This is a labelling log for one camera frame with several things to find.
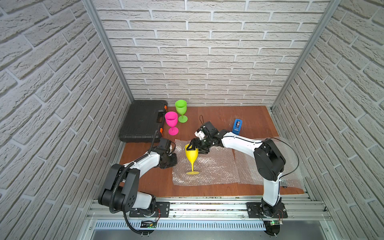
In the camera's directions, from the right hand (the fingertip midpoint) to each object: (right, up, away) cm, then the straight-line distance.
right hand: (192, 150), depth 86 cm
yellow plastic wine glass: (0, -2, -5) cm, 5 cm away
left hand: (-9, -7, +4) cm, 12 cm away
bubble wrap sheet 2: (+47, -8, -19) cm, 51 cm away
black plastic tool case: (-36, +19, +18) cm, 45 cm away
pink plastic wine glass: (-14, +19, +7) cm, 25 cm away
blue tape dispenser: (+31, +14, +17) cm, 38 cm away
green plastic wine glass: (-8, +28, +13) cm, 32 cm away
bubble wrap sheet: (+15, -10, +1) cm, 19 cm away
